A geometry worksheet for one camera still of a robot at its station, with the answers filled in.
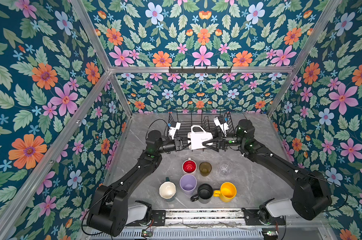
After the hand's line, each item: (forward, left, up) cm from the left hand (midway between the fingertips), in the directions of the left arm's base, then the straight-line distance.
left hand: (194, 140), depth 68 cm
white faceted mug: (-1, -1, +3) cm, 3 cm away
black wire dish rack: (+42, +4, -30) cm, 52 cm away
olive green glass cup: (-3, -7, -28) cm, 29 cm away
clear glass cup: (-3, -19, -28) cm, 34 cm away
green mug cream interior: (-13, +15, -28) cm, 35 cm away
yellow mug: (-17, -17, -28) cm, 37 cm away
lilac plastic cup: (-10, +4, -29) cm, 31 cm away
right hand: (+1, -5, 0) cm, 5 cm away
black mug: (-16, -5, -30) cm, 34 cm away
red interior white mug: (-1, +3, -28) cm, 28 cm away
